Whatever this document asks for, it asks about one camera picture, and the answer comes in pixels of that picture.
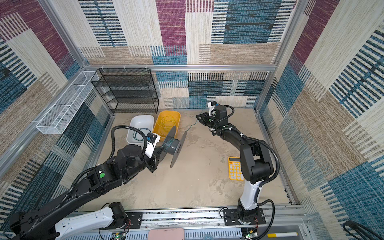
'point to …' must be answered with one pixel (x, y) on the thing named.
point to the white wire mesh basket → (55, 120)
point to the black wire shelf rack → (127, 90)
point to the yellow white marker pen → (275, 235)
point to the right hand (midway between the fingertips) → (197, 117)
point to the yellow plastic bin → (160, 130)
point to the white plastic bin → (144, 123)
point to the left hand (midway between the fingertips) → (163, 147)
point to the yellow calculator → (235, 172)
